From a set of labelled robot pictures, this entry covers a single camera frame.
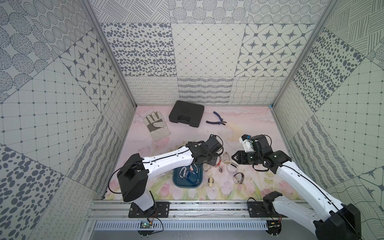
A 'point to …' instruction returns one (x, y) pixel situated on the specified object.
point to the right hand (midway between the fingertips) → (235, 159)
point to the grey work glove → (156, 126)
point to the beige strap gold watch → (226, 162)
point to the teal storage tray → (179, 179)
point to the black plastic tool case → (188, 113)
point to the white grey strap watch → (232, 168)
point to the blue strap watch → (193, 177)
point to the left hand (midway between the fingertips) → (218, 161)
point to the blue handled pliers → (219, 123)
